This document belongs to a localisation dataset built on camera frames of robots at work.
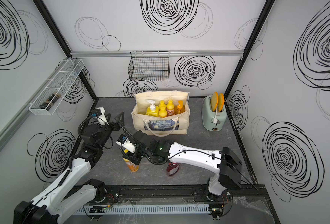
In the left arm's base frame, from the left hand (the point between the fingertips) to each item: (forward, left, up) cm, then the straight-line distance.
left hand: (116, 113), depth 74 cm
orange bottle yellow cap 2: (+7, -25, -7) cm, 27 cm away
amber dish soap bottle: (+11, -35, -7) cm, 37 cm away
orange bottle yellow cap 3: (+12, -29, -8) cm, 33 cm away
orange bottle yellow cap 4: (-22, -10, -18) cm, 30 cm away
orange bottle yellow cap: (+13, -24, -6) cm, 28 cm away
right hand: (-19, -8, -7) cm, 22 cm away
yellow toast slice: (+20, -59, -8) cm, 63 cm away
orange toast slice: (+16, -62, -5) cm, 64 cm away
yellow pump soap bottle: (+8, -19, -6) cm, 21 cm away
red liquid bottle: (-23, -31, -15) cm, 42 cm away
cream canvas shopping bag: (+3, -29, -15) cm, 33 cm away
